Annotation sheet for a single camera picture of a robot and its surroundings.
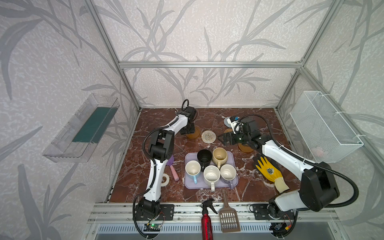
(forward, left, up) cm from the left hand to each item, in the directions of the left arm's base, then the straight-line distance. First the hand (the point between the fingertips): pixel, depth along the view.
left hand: (190, 127), depth 105 cm
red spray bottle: (-60, -11, +2) cm, 61 cm away
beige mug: (-22, -19, +1) cm, 29 cm away
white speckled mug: (-33, -14, 0) cm, 36 cm away
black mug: (-25, -10, +5) cm, 27 cm away
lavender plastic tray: (-38, -1, -1) cm, 38 cm away
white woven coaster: (-7, -13, -2) cm, 15 cm away
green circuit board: (-58, +15, -3) cm, 60 cm away
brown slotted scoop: (-56, -22, -1) cm, 60 cm away
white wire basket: (-28, -61, +34) cm, 75 cm away
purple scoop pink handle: (-25, +11, -2) cm, 28 cm away
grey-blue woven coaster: (-13, -22, +23) cm, 34 cm away
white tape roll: (-36, +11, -2) cm, 38 cm away
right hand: (-14, -21, +15) cm, 29 cm away
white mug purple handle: (-32, -24, +1) cm, 40 cm away
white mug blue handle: (-31, -3, +2) cm, 31 cm away
